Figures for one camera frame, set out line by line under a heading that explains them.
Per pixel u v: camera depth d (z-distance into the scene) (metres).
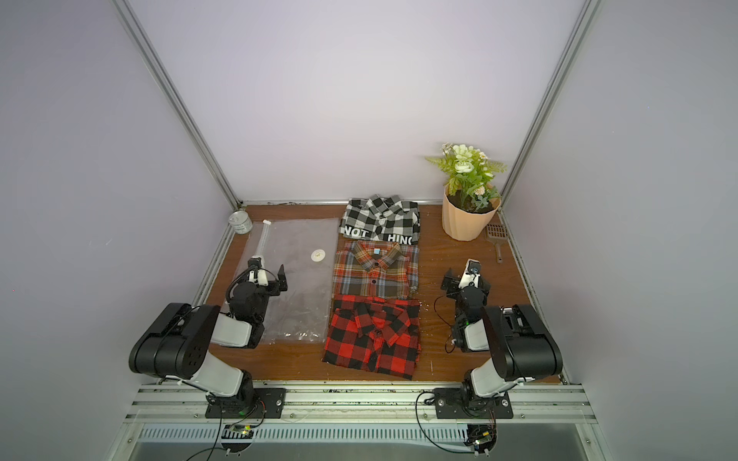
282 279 0.85
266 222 1.14
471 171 0.90
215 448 0.68
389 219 1.13
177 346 0.45
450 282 0.83
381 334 0.81
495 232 1.07
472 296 0.70
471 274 0.77
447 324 0.78
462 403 0.72
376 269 0.96
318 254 1.03
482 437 0.70
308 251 1.04
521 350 0.45
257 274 0.77
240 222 1.10
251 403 0.68
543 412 0.73
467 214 0.94
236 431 0.72
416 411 0.72
